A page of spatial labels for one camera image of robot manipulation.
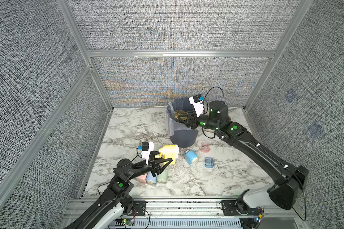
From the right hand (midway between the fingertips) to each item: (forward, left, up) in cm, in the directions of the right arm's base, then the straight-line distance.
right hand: (182, 111), depth 67 cm
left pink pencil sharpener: (-22, +21, -30) cm, 43 cm away
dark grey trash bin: (-1, -1, -21) cm, 21 cm away
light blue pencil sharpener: (-23, +16, -29) cm, 40 cm away
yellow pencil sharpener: (-19, +6, -5) cm, 20 cm away
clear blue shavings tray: (-10, -18, -37) cm, 42 cm away
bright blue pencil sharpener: (-9, -7, -31) cm, 33 cm away
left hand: (-20, +5, -9) cm, 22 cm away
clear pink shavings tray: (0, -18, -37) cm, 41 cm away
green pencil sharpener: (-22, +10, -29) cm, 38 cm away
